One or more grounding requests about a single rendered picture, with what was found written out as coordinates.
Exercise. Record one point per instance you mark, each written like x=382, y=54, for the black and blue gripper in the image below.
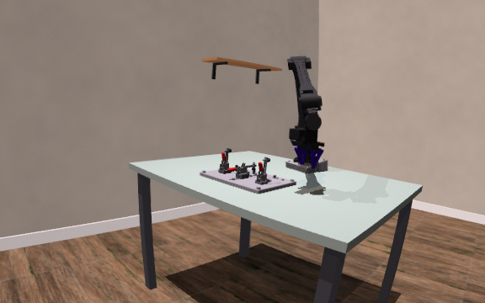
x=314, y=150

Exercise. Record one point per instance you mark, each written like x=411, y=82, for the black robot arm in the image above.
x=308, y=100

